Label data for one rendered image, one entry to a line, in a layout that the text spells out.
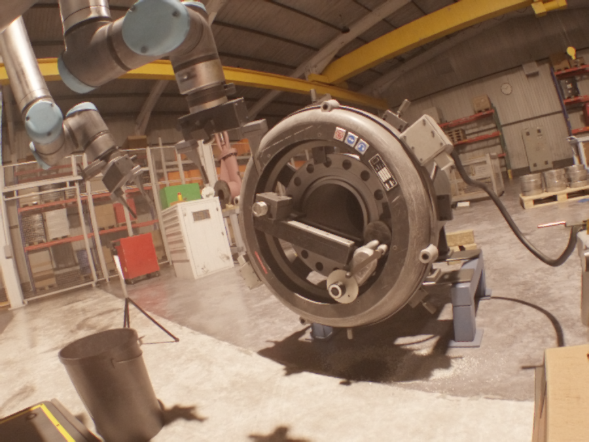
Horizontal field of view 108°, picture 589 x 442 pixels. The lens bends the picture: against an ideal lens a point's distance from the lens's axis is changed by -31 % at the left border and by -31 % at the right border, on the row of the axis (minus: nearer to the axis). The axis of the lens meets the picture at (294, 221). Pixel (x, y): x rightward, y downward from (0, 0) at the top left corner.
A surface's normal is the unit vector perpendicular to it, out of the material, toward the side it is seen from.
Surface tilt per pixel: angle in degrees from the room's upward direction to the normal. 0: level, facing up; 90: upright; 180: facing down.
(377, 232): 90
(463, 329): 90
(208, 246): 90
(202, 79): 114
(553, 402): 0
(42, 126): 95
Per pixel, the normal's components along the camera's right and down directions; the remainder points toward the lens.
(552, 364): -0.22, -0.97
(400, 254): -0.62, 0.16
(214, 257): 0.69, -0.13
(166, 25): 0.09, 0.43
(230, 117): -0.26, 0.50
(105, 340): 0.42, -0.12
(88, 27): 0.55, 0.22
